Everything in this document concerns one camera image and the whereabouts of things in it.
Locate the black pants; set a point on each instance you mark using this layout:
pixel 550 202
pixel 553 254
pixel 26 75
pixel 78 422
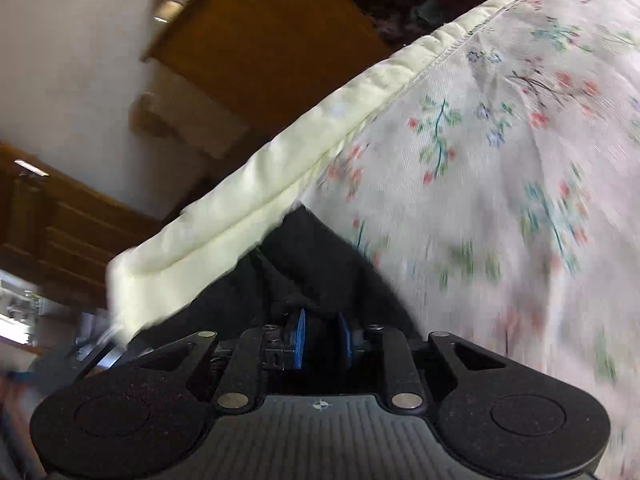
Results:
pixel 310 270

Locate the brown wooden door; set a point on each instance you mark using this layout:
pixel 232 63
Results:
pixel 60 240

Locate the white floral bed sheet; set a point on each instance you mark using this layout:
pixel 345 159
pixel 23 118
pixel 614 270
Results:
pixel 500 160

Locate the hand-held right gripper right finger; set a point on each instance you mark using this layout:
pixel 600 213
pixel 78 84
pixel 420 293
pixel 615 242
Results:
pixel 344 342

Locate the wooden cabinet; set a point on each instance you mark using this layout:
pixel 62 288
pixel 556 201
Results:
pixel 260 35

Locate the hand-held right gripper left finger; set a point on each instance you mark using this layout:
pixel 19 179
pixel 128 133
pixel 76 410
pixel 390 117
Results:
pixel 301 340

